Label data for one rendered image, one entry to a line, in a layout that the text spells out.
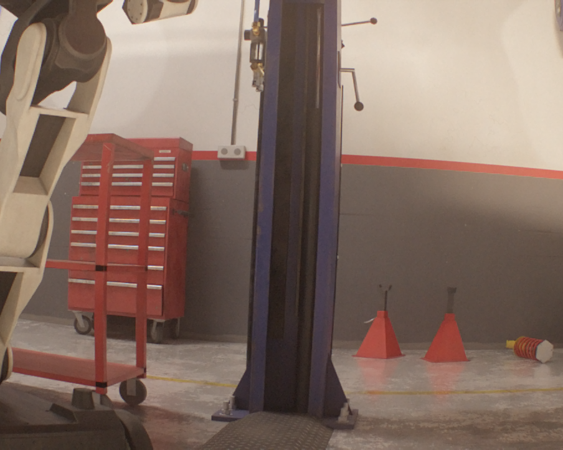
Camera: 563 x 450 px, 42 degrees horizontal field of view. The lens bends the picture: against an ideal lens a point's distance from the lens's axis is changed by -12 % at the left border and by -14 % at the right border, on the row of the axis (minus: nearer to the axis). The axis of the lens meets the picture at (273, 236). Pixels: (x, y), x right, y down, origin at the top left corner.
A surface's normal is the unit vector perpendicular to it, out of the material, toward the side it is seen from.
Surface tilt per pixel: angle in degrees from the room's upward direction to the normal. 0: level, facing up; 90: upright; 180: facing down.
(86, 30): 76
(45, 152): 129
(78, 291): 90
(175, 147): 90
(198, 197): 90
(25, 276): 111
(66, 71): 166
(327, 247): 90
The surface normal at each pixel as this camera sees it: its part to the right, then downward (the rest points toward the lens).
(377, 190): -0.14, -0.04
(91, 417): 0.55, -0.70
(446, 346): 0.16, -0.33
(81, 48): 0.71, -0.23
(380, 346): -0.54, -0.36
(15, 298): -0.69, -0.05
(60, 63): 0.32, 0.40
